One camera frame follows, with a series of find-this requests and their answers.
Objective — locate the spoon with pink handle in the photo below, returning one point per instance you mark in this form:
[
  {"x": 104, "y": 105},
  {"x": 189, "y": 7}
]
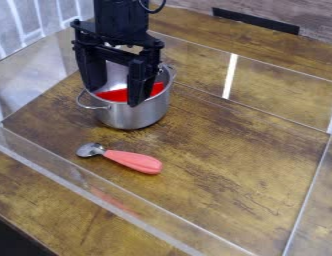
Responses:
[{"x": 140, "y": 162}]

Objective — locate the black strip on table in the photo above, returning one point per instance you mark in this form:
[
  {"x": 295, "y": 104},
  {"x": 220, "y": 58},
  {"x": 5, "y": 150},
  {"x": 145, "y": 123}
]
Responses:
[{"x": 257, "y": 21}]

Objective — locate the silver metal pot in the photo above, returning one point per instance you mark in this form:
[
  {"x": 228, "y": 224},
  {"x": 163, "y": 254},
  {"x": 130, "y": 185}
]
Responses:
[{"x": 117, "y": 114}]

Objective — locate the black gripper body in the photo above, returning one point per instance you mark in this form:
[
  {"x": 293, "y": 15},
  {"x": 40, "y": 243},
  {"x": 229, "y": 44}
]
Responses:
[{"x": 117, "y": 36}]

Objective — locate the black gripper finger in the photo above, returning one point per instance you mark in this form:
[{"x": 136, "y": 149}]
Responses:
[
  {"x": 92, "y": 66},
  {"x": 144, "y": 68}
]

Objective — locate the red object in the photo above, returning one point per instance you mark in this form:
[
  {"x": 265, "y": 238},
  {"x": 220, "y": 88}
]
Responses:
[{"x": 120, "y": 94}]

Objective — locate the clear acrylic enclosure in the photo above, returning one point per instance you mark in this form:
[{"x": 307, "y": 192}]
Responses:
[{"x": 244, "y": 143}]

